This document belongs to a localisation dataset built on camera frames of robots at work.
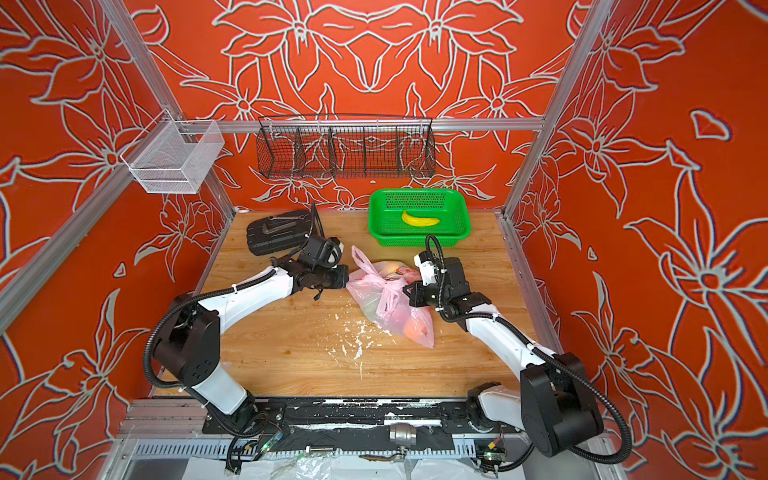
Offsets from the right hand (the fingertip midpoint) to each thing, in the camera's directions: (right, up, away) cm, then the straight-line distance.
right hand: (402, 287), depth 83 cm
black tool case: (-43, +16, +21) cm, 50 cm away
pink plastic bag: (-7, -1, +2) cm, 7 cm away
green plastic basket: (-4, +27, +34) cm, 44 cm away
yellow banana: (+9, +21, +31) cm, 38 cm away
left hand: (-15, +3, +5) cm, 16 cm away
